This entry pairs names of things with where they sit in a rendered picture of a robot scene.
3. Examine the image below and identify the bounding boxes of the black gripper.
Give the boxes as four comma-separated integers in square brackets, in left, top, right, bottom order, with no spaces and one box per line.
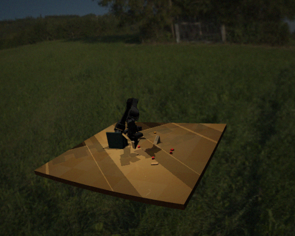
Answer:
[123,126,143,144]

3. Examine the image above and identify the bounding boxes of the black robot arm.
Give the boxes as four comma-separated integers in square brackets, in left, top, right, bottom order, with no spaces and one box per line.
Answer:
[114,98,142,134]

